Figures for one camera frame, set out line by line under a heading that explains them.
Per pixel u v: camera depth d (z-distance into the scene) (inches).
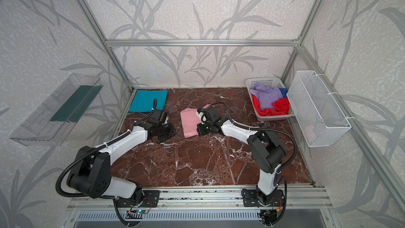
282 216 27.2
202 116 31.9
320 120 24.2
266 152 18.9
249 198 29.0
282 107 39.1
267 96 41.5
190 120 39.2
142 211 27.6
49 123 25.1
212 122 28.0
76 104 25.3
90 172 16.8
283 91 42.1
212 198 29.7
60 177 15.5
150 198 28.6
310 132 28.4
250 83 44.8
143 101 43.0
